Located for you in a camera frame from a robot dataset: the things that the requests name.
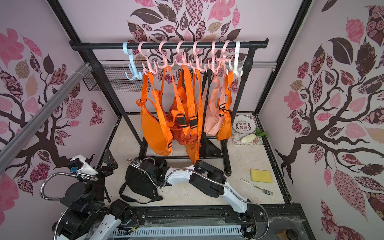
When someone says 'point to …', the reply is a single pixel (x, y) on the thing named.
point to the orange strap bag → (193, 147)
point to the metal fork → (266, 191)
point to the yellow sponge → (260, 175)
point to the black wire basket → (116, 81)
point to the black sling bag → (207, 149)
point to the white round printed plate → (244, 124)
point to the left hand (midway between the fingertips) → (101, 157)
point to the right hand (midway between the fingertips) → (140, 167)
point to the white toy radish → (248, 138)
